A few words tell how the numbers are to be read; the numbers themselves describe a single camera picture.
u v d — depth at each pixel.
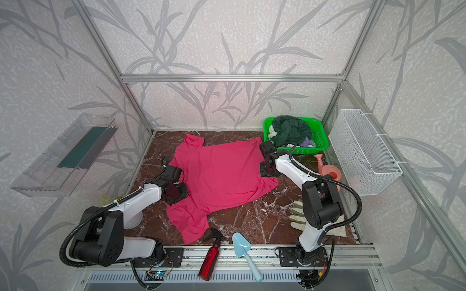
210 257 0.72
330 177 0.48
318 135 1.10
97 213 0.43
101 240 0.42
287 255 0.74
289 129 1.04
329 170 0.89
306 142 1.06
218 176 0.93
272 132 1.16
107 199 0.87
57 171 0.64
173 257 0.74
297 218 0.83
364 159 0.62
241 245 0.77
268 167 0.68
